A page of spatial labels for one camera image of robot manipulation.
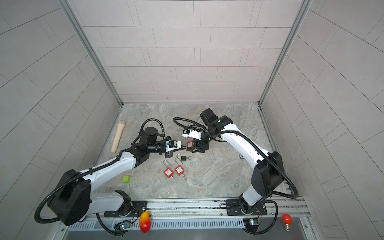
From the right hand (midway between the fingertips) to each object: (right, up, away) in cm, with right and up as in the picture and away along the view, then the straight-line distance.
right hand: (193, 145), depth 76 cm
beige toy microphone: (-50, +8, +23) cm, 55 cm away
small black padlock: (-7, -10, +13) cm, 18 cm away
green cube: (-36, -19, +2) cm, 40 cm away
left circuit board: (-31, -33, -11) cm, 47 cm away
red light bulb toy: (+43, -32, -9) cm, 54 cm away
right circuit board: (+27, -35, -8) cm, 45 cm away
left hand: (-3, 0, -1) cm, 3 cm away
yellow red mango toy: (-21, -32, -10) cm, 40 cm away
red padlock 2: (-8, -16, +7) cm, 19 cm away
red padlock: (-14, -16, +5) cm, 22 cm away
